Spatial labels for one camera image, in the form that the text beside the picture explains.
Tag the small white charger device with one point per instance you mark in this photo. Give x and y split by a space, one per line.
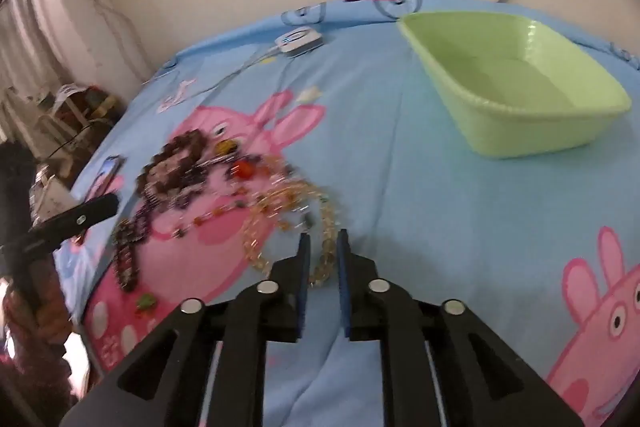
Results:
297 41

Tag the green plastic basket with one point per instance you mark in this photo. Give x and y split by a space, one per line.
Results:
525 132

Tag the smartphone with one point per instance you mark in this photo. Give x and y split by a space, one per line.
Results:
106 174

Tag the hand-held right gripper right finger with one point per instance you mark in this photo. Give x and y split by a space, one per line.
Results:
342 297

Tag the green orange bead charm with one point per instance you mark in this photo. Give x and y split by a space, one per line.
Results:
145 303

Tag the cluttered white rack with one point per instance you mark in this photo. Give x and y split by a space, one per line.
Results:
45 117

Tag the dark purple bead strand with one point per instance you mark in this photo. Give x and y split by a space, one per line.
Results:
125 257

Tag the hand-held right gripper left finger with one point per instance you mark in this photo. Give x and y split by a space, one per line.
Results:
300 307

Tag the white curtain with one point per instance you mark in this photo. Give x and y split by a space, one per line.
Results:
30 32

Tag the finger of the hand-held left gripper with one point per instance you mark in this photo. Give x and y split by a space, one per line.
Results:
85 213

